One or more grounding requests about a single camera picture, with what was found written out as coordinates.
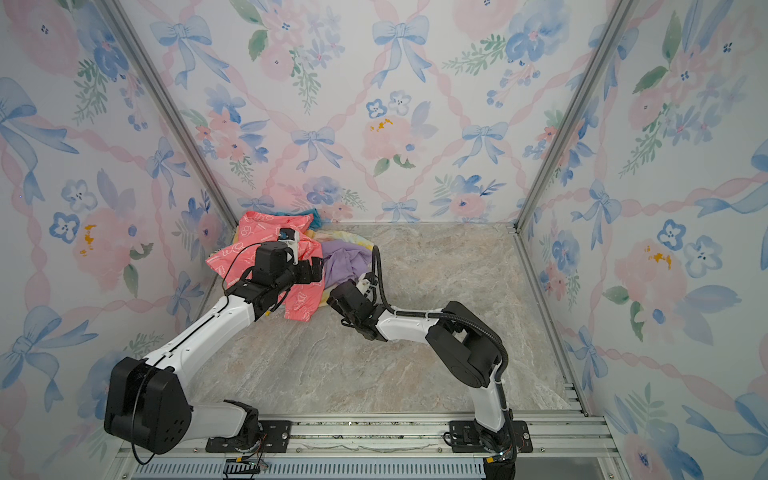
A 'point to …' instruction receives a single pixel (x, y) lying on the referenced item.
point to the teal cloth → (315, 221)
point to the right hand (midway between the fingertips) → (331, 295)
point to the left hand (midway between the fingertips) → (310, 257)
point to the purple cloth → (344, 261)
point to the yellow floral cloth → (340, 236)
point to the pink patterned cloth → (302, 301)
